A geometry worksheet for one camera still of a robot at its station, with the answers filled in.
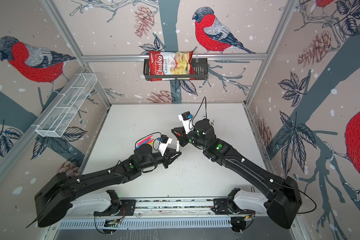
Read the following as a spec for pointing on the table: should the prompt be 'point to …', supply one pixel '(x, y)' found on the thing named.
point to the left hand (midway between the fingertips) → (179, 153)
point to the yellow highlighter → (150, 143)
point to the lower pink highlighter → (150, 141)
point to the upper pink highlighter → (144, 140)
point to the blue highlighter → (145, 141)
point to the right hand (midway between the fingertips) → (170, 134)
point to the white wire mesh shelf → (63, 111)
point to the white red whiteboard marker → (177, 145)
